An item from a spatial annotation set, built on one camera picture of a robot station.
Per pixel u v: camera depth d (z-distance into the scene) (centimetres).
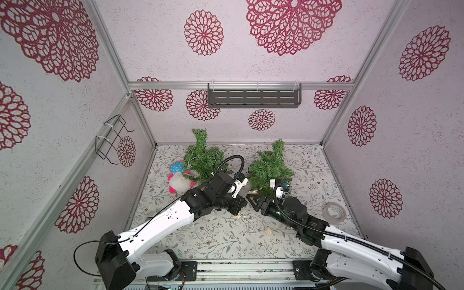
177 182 95
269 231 83
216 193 54
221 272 75
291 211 54
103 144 73
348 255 49
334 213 90
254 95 97
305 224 58
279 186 66
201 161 77
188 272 74
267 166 73
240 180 64
